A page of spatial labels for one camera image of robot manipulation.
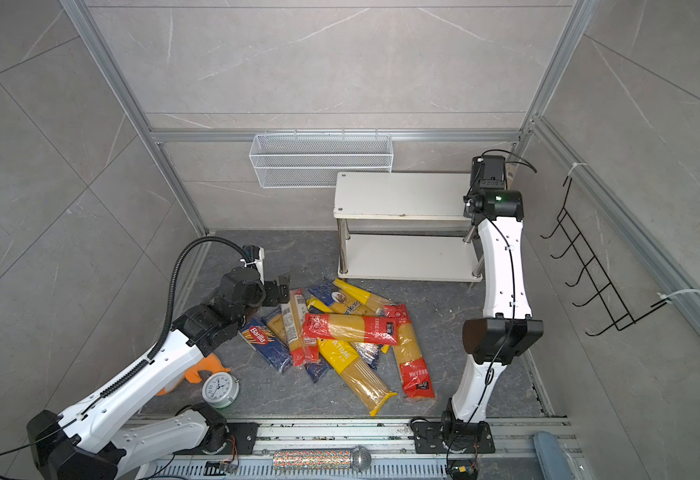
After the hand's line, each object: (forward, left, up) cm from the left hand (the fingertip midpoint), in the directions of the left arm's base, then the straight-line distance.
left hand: (272, 270), depth 75 cm
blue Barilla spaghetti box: (-11, +3, -23) cm, 25 cm away
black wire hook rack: (-20, -73, +9) cm, 77 cm away
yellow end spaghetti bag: (+3, -28, -23) cm, 37 cm away
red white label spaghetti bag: (-13, -6, -19) cm, 24 cm away
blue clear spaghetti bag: (-18, -10, -23) cm, 31 cm away
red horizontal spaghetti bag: (-9, -28, -17) cm, 34 cm away
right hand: (+12, -58, +11) cm, 60 cm away
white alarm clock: (-22, +15, -23) cm, 35 cm away
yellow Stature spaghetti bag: (-22, -24, -23) cm, 40 cm away
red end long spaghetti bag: (-20, -38, -23) cm, 49 cm away
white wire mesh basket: (+44, -7, +4) cm, 45 cm away
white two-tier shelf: (+41, -44, -26) cm, 66 cm away
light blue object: (-42, -67, -23) cm, 82 cm away
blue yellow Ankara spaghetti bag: (+4, -13, -21) cm, 25 cm away
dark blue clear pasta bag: (-14, -25, -24) cm, 37 cm away
